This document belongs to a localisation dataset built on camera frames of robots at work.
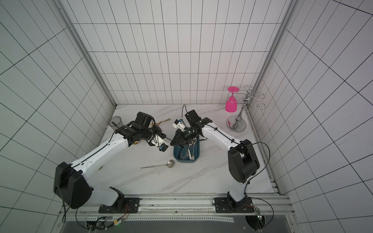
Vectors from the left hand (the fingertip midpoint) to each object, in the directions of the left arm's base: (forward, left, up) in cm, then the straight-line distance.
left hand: (161, 133), depth 82 cm
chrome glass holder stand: (+19, -52, -16) cm, 57 cm away
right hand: (-8, -5, -1) cm, 9 cm away
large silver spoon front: (-12, -5, -15) cm, 20 cm away
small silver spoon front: (-6, -17, -16) cm, 24 cm away
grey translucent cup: (+9, +31, -2) cm, 32 cm away
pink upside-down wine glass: (+25, -46, -2) cm, 52 cm away
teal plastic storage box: (-5, -11, -16) cm, 20 cm away
